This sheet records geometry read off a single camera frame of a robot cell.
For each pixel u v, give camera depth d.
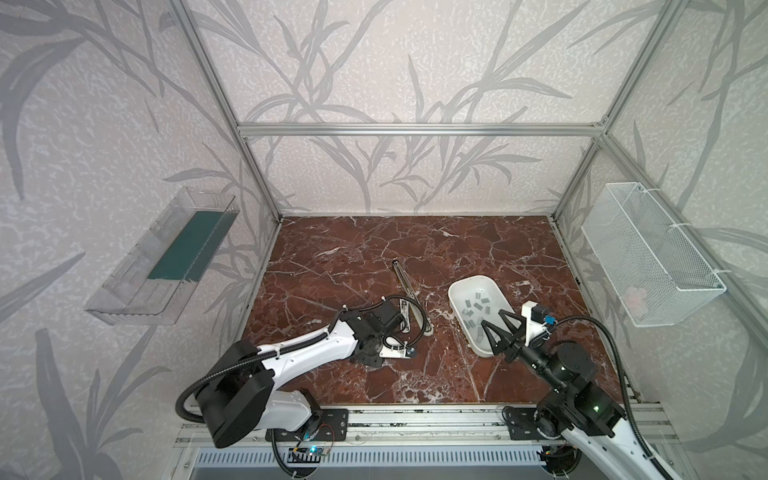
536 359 0.62
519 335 0.64
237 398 0.41
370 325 0.62
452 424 0.76
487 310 0.96
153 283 0.63
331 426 0.73
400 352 0.72
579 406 0.55
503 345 0.63
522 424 0.73
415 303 0.71
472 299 0.96
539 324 0.61
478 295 0.98
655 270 0.64
